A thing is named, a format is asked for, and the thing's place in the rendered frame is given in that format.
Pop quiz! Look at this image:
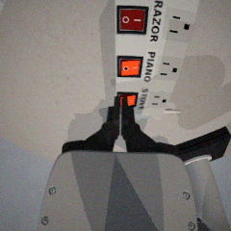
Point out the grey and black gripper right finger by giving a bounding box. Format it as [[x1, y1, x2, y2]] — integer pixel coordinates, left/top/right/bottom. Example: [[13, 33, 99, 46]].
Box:
[[121, 96, 179, 157]]

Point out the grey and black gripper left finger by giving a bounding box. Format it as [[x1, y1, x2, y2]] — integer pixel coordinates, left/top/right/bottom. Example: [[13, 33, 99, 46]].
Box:
[[62, 96, 120, 153]]

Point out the grey power strip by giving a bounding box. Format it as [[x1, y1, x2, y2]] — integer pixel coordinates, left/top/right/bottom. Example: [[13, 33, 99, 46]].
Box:
[[115, 0, 199, 120]]

